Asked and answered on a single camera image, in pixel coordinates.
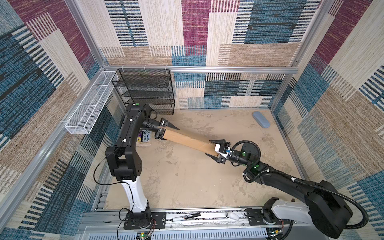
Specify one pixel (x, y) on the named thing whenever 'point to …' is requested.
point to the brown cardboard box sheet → (203, 145)
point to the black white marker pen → (196, 214)
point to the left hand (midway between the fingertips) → (177, 131)
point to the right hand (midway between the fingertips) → (208, 147)
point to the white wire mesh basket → (83, 120)
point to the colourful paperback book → (144, 136)
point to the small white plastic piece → (231, 215)
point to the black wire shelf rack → (151, 86)
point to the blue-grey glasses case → (261, 119)
